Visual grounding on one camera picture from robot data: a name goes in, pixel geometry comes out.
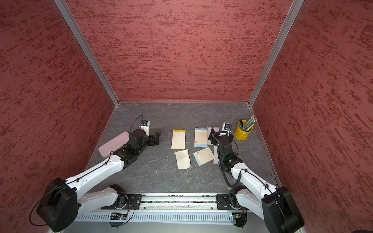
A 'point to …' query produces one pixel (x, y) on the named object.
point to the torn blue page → (203, 156)
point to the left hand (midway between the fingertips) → (152, 134)
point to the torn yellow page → (183, 159)
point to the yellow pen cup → (241, 134)
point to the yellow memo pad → (178, 139)
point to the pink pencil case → (105, 149)
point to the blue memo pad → (201, 137)
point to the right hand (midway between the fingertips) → (217, 132)
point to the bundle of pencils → (248, 124)
